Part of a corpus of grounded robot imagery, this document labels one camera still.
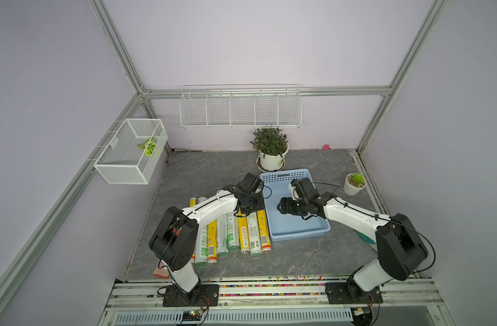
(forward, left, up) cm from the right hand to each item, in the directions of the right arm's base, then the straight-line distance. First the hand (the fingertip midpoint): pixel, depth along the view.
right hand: (282, 206), depth 89 cm
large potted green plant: (+28, +4, +10) cm, 30 cm away
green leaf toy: (+16, +56, +22) cm, 62 cm away
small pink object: (+45, -32, -8) cm, 56 cm away
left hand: (-1, +9, +1) cm, 9 cm away
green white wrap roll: (-12, +12, -4) cm, 18 cm away
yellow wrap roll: (-11, +17, -4) cm, 21 cm away
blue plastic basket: (-7, 0, -4) cm, 9 cm away
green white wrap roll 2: (-11, +26, -4) cm, 29 cm away
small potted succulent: (+12, -36, 0) cm, 38 cm away
